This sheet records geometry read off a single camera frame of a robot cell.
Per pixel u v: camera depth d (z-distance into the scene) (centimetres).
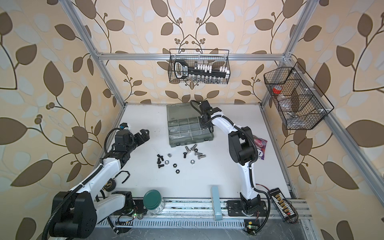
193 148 96
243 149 56
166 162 90
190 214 74
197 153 93
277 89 87
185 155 93
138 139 77
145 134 82
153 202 67
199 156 91
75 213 40
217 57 91
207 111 74
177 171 87
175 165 89
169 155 92
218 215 69
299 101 75
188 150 94
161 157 92
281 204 74
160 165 89
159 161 91
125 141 66
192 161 90
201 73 85
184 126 103
